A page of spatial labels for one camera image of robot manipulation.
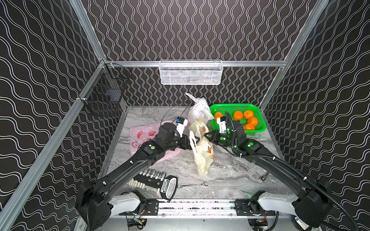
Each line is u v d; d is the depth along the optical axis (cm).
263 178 82
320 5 69
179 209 76
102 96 93
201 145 69
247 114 108
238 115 110
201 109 100
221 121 71
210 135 67
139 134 100
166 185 80
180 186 81
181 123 65
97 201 38
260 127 100
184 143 64
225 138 65
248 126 100
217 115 110
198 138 70
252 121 103
